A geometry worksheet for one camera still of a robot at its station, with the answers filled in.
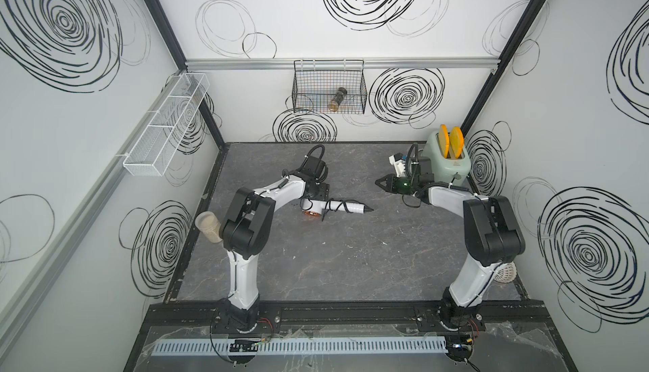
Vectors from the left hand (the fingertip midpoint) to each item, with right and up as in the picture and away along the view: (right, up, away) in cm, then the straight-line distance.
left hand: (318, 192), depth 99 cm
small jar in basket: (+7, +35, -9) cm, 37 cm away
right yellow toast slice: (+51, +20, -8) cm, 55 cm away
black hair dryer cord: (+7, -3, -8) cm, 11 cm away
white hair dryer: (0, -4, -8) cm, 9 cm away
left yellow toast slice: (+47, +20, -7) cm, 52 cm away
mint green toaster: (+48, +9, -8) cm, 49 cm away
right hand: (+24, +5, -5) cm, 25 cm away
